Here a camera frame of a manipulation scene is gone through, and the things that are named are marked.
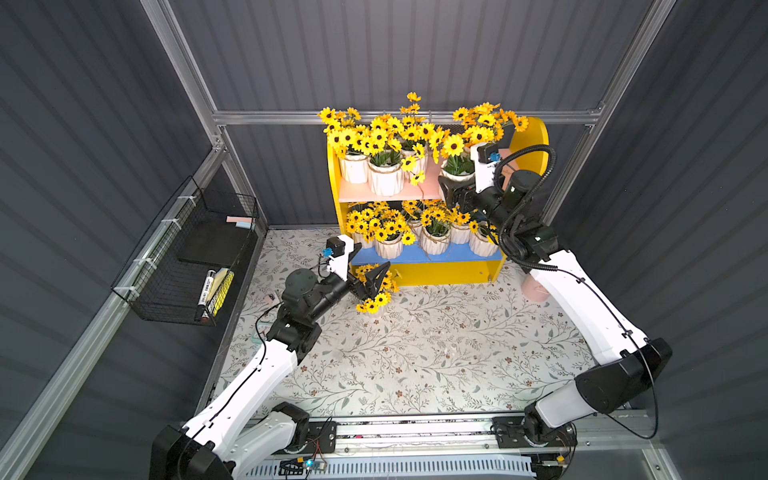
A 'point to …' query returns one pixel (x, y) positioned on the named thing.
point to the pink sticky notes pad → (240, 221)
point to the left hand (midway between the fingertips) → (371, 254)
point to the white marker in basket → (206, 288)
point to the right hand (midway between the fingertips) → (466, 167)
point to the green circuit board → (300, 466)
